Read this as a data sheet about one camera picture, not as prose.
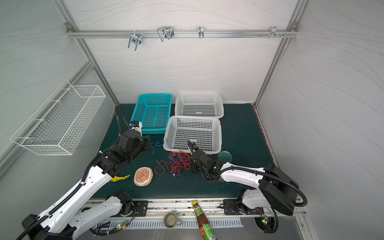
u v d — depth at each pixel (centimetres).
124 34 78
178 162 86
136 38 80
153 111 115
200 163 63
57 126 68
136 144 56
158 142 80
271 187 43
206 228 65
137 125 65
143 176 81
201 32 78
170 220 70
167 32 76
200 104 119
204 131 123
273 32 77
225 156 82
